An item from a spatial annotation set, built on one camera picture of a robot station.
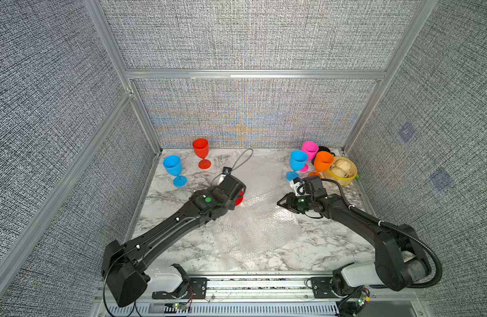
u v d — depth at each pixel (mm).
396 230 448
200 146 1007
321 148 991
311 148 1007
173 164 925
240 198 604
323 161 941
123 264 387
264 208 949
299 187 795
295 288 750
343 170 1033
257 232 868
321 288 732
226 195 557
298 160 949
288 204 758
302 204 741
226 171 665
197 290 743
